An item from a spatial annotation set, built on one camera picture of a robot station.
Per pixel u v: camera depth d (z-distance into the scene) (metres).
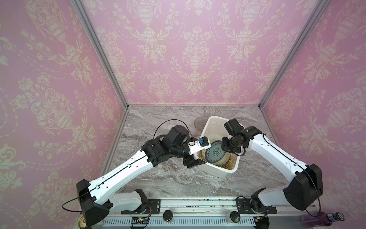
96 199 0.38
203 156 0.85
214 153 0.85
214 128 0.92
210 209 0.74
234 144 0.66
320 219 0.62
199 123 1.10
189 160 0.57
